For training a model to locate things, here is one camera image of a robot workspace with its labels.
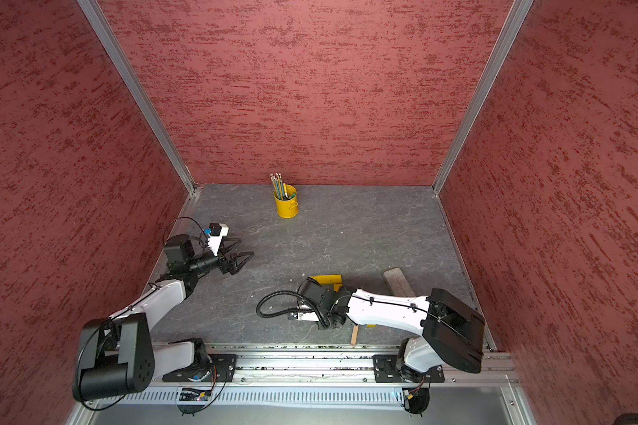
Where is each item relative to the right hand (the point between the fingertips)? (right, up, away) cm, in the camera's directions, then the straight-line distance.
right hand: (325, 309), depth 83 cm
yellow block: (+4, +6, +4) cm, 8 cm away
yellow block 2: (+1, +7, +8) cm, 11 cm away
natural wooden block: (+9, -7, -4) cm, 12 cm away
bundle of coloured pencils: (-19, +42, +20) cm, 50 cm away
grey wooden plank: (+25, +7, +5) cm, 26 cm away
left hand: (-26, +19, +1) cm, 32 cm away
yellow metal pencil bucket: (-16, +33, +22) cm, 43 cm away
